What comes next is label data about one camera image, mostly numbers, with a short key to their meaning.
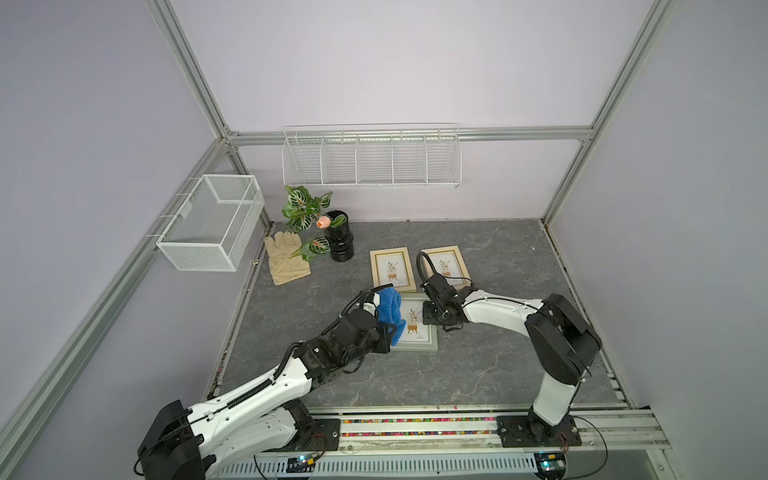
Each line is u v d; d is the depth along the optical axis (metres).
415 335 0.90
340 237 1.02
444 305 0.72
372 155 0.97
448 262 1.08
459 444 0.74
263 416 0.49
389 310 0.75
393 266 1.06
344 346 0.57
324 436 0.74
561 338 0.48
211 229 0.82
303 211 0.83
